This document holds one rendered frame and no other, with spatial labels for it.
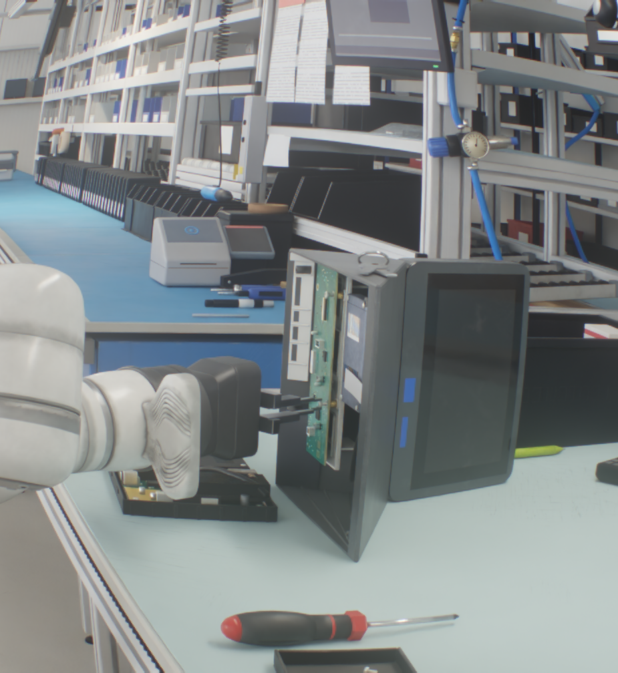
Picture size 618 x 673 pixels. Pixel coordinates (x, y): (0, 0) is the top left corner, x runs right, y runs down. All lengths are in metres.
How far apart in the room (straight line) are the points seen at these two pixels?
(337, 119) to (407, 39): 1.34
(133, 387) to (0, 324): 0.43
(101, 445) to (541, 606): 0.35
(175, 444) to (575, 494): 0.45
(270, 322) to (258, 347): 0.05
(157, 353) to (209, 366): 1.62
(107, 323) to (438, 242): 0.64
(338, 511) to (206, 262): 2.07
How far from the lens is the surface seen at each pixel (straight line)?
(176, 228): 3.36
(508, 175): 2.90
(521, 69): 2.91
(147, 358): 2.78
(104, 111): 6.99
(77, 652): 3.47
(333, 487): 1.32
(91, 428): 1.05
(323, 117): 3.93
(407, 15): 2.50
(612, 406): 1.59
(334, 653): 0.87
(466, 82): 2.79
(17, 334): 0.66
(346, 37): 2.62
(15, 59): 12.38
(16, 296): 0.67
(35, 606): 3.79
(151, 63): 5.72
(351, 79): 3.21
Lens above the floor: 1.33
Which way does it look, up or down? 9 degrees down
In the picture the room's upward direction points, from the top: 3 degrees clockwise
